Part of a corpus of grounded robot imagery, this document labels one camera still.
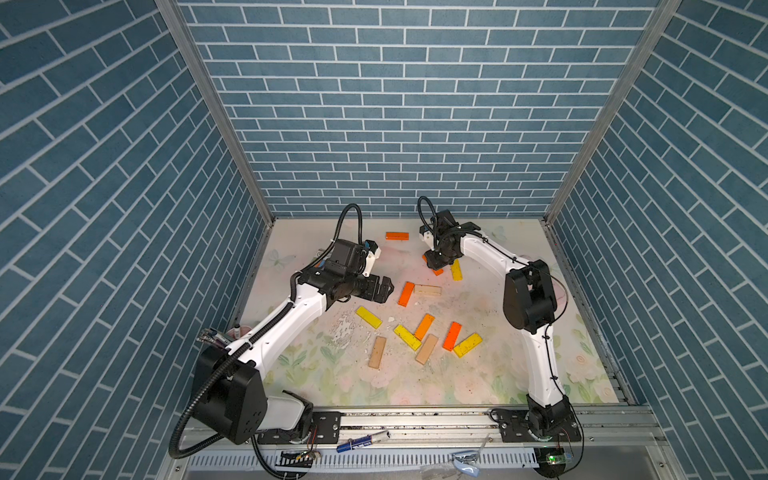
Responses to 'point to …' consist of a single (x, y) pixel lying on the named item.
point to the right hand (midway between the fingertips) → (435, 262)
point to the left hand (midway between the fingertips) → (386, 285)
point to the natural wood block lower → (426, 349)
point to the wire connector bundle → (303, 459)
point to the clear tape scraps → (465, 461)
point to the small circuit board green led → (551, 461)
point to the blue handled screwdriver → (358, 442)
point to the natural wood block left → (377, 352)
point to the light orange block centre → (424, 326)
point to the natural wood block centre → (429, 290)
